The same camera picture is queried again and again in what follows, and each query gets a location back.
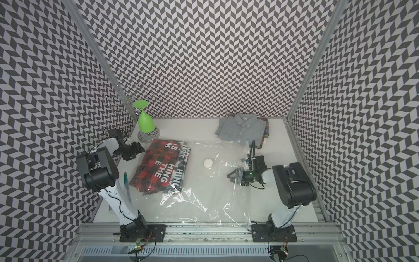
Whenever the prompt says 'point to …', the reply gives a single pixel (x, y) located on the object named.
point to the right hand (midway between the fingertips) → (229, 180)
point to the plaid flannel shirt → (266, 133)
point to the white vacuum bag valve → (208, 162)
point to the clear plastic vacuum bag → (188, 180)
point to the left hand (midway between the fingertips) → (140, 152)
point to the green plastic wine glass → (145, 123)
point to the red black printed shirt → (162, 167)
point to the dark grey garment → (243, 127)
